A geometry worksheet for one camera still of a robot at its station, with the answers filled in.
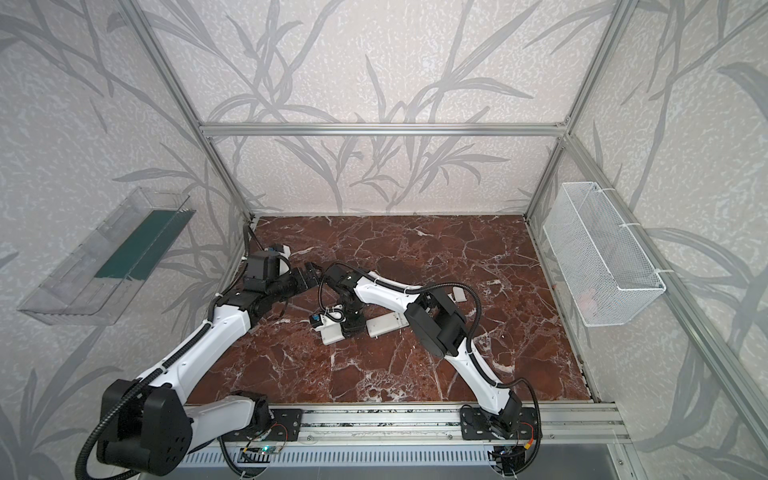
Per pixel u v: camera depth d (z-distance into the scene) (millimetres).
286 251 782
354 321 820
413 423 754
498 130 990
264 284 640
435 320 577
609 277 603
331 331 860
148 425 392
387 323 913
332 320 796
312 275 759
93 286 635
